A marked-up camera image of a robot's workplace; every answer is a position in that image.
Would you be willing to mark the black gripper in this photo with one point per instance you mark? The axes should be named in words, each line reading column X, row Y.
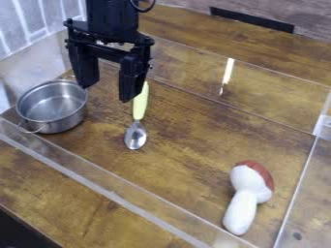
column 87, row 45

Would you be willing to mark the white red plush mushroom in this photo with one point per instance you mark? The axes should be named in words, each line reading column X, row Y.
column 252, row 183

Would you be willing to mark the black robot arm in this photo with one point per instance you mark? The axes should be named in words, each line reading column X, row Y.
column 114, row 15

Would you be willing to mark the silver metal pot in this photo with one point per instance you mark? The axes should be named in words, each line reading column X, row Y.
column 51, row 107

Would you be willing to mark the yellow handled metal spoon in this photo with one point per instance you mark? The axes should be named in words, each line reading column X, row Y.
column 135, row 135

